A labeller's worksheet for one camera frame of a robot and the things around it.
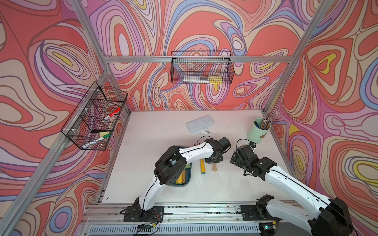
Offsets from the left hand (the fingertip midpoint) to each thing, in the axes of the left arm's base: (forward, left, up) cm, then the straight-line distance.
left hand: (219, 161), depth 91 cm
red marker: (+13, +57, +30) cm, 66 cm away
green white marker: (+1, +60, +25) cm, 65 cm away
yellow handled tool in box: (-13, +24, +3) cm, 27 cm away
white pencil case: (+30, +11, +1) cm, 32 cm away
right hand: (-5, -11, +6) cm, 13 cm away
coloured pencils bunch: (+18, -30, +16) cm, 38 cm away
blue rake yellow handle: (-4, +10, 0) cm, 11 cm away
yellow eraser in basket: (+39, +2, +33) cm, 51 cm away
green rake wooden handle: (-5, +3, 0) cm, 6 cm away
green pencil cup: (+16, -25, +7) cm, 31 cm away
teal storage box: (-10, +19, 0) cm, 22 cm away
